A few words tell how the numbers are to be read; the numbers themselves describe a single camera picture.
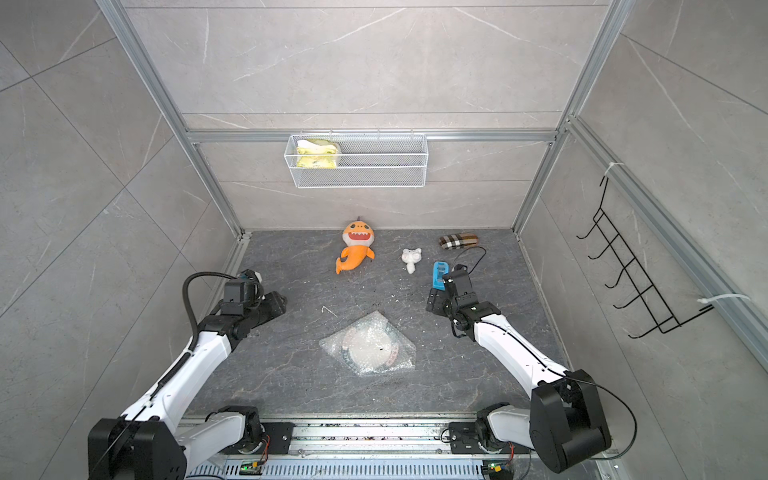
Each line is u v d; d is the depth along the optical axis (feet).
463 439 2.39
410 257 3.53
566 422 1.32
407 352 2.84
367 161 3.30
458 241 3.71
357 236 3.52
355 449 2.39
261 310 2.25
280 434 2.40
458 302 2.12
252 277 2.35
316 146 2.84
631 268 2.23
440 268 3.42
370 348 2.81
